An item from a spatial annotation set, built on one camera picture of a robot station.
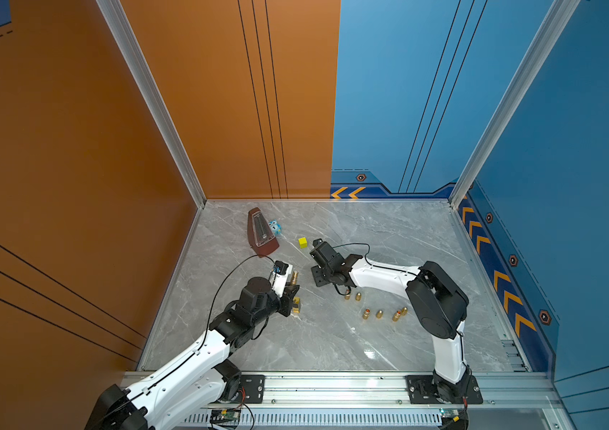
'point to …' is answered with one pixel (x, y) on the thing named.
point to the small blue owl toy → (276, 227)
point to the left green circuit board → (226, 414)
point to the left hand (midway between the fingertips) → (296, 282)
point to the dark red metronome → (260, 233)
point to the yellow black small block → (296, 300)
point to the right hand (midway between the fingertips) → (318, 272)
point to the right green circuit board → (449, 413)
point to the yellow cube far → (303, 242)
